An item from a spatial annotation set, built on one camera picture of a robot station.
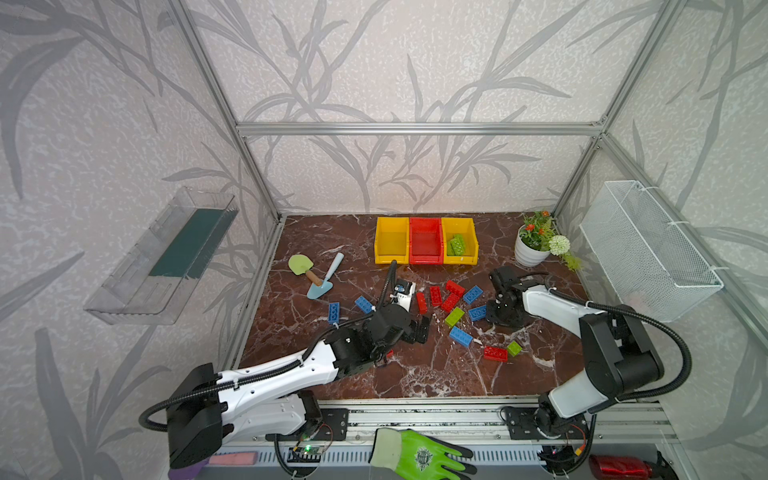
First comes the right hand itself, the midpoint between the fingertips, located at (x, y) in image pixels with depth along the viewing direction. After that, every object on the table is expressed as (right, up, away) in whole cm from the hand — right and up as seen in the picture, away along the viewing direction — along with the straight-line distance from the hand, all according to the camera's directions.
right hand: (492, 318), depth 93 cm
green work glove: (-25, -26, -24) cm, 44 cm away
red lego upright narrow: (-22, +4, +1) cm, 23 cm away
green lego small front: (+4, -7, -7) cm, 11 cm away
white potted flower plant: (+16, +25, +3) cm, 30 cm away
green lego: (-12, +1, -2) cm, 13 cm away
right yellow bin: (-7, +23, +15) cm, 29 cm away
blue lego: (-50, +2, 0) cm, 50 cm away
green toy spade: (-65, +16, +13) cm, 68 cm away
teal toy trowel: (-55, +9, +6) cm, 56 cm away
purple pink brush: (-77, -29, -25) cm, 86 cm away
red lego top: (-11, +9, +4) cm, 15 cm away
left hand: (-24, +6, -17) cm, 30 cm away
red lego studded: (-13, +5, +2) cm, 14 cm away
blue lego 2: (-11, -4, -5) cm, 13 cm away
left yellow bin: (-32, +25, +19) cm, 45 cm away
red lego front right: (-1, -8, -8) cm, 12 cm away
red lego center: (-18, +7, +3) cm, 19 cm away
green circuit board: (-52, -27, -22) cm, 62 cm away
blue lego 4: (-5, +2, -1) cm, 5 cm away
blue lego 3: (-6, +7, +3) cm, 9 cm away
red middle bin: (-20, +24, +23) cm, 39 cm away
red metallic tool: (+17, -27, -26) cm, 41 cm away
